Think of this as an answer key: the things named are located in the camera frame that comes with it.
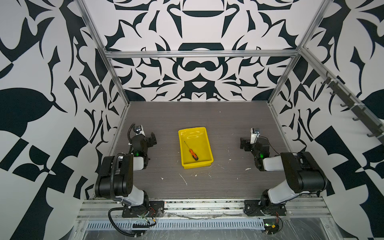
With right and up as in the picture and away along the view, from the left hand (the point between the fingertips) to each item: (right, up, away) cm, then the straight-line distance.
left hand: (144, 132), depth 92 cm
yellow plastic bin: (+32, -12, +1) cm, 34 cm away
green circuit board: (+67, -42, -21) cm, 82 cm away
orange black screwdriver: (+30, -14, -2) cm, 33 cm away
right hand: (+66, -3, +2) cm, 66 cm away
